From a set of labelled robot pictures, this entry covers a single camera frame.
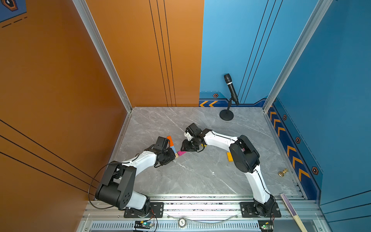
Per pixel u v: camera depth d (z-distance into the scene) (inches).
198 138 29.0
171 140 39.8
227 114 44.5
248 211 28.5
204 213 28.7
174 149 37.2
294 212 28.4
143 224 27.9
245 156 23.8
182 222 25.8
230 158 22.8
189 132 31.9
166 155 31.0
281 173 33.3
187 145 33.7
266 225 28.0
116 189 17.1
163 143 29.1
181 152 36.6
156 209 29.1
